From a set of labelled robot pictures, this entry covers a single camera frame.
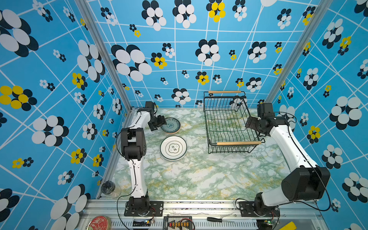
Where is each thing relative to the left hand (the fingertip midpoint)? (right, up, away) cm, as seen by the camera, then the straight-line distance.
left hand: (164, 123), depth 103 cm
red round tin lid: (-24, -46, -36) cm, 63 cm away
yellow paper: (+67, -49, -35) cm, 90 cm away
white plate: (+8, -16, -10) cm, 20 cm away
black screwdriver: (+32, -47, -34) cm, 66 cm away
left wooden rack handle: (+46, +25, +8) cm, 53 cm away
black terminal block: (+13, -47, -35) cm, 60 cm away
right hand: (+59, 0, -20) cm, 62 cm away
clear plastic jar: (-22, -32, -32) cm, 50 cm away
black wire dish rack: (+48, +7, +9) cm, 49 cm away
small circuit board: (-6, -50, -31) cm, 59 cm away
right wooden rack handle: (+45, -10, -26) cm, 53 cm away
